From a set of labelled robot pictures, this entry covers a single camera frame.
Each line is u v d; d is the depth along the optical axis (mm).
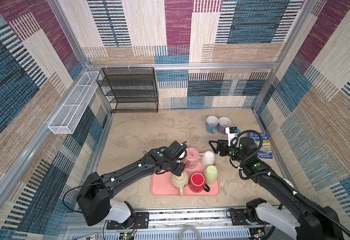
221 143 700
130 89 1097
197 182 771
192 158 819
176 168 706
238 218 730
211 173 780
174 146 623
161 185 848
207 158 843
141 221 732
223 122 1072
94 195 406
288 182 761
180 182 774
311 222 389
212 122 1045
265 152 940
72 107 759
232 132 703
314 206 425
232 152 686
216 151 717
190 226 731
